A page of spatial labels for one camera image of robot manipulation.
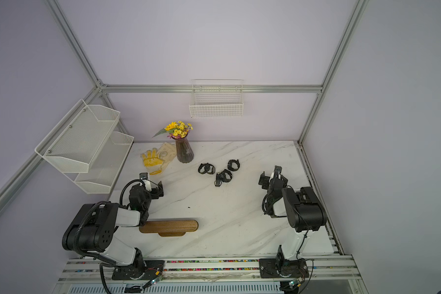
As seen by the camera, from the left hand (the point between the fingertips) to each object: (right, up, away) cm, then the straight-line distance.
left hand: (151, 184), depth 95 cm
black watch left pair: (+28, +8, +9) cm, 30 cm away
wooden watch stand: (+15, -17, -17) cm, 28 cm away
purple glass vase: (+16, +17, +9) cm, 25 cm away
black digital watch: (+42, +10, +10) cm, 44 cm away
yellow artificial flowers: (+14, +28, -2) cm, 32 cm away
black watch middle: (+39, +4, +5) cm, 39 cm away
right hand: (+66, +4, +3) cm, 66 cm away
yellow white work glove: (-5, +12, +13) cm, 18 cm away
